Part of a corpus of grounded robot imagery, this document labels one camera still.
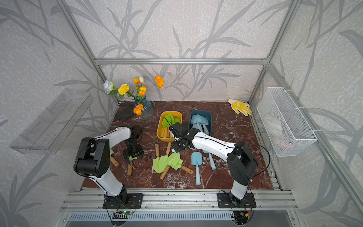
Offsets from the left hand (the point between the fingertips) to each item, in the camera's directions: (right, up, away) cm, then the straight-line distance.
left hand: (139, 159), depth 88 cm
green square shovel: (+22, 0, -1) cm, 22 cm away
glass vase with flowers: (+5, +32, -6) cm, 33 cm away
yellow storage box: (+11, +15, +11) cm, 21 cm away
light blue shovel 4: (+41, +23, +16) cm, 49 cm away
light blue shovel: (+46, -1, -1) cm, 46 cm away
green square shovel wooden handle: (+26, -3, -3) cm, 26 cm away
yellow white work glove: (+74, +34, +30) cm, 87 cm away
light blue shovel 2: (+36, -1, +1) cm, 36 cm away
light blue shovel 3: (+37, +24, +15) cm, 47 cm away
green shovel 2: (+16, -1, 0) cm, 16 cm away
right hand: (+24, +10, -3) cm, 26 cm away
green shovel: (+11, -2, -1) cm, 11 cm away
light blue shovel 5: (+42, +20, +14) cm, 49 cm away
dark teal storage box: (+45, +29, +21) cm, 57 cm away
